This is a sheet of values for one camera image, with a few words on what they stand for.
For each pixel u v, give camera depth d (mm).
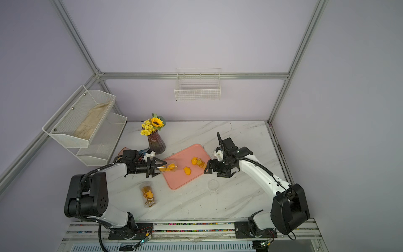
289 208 410
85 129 754
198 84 953
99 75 909
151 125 839
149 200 799
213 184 887
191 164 957
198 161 961
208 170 727
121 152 1010
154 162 794
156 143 949
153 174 819
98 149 906
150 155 860
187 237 732
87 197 451
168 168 860
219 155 766
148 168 781
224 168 684
